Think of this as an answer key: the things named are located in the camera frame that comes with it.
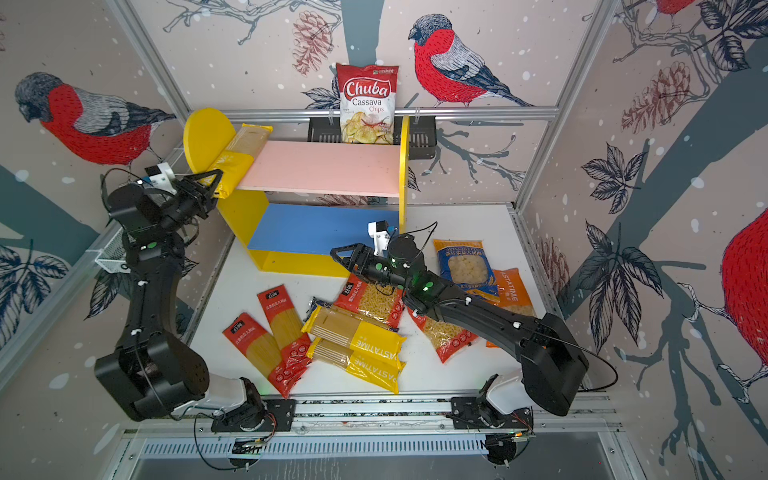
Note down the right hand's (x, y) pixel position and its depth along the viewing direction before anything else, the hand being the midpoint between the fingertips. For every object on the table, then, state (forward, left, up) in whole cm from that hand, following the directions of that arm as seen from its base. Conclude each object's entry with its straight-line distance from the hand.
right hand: (328, 265), depth 69 cm
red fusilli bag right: (-6, -30, -28) cm, 41 cm away
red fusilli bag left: (+4, -11, -26) cm, 28 cm away
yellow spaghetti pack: (-7, -7, -24) cm, 26 cm away
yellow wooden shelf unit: (+52, +28, -28) cm, 65 cm away
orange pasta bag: (+9, -51, -26) cm, 58 cm away
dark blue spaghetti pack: (+2, +11, -25) cm, 27 cm away
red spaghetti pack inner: (0, +21, -26) cm, 33 cm away
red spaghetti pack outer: (-10, +23, -26) cm, 37 cm away
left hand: (+14, +25, +16) cm, 33 cm away
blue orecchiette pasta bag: (+19, -38, -26) cm, 50 cm away
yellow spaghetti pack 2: (-14, -5, -27) cm, 30 cm away
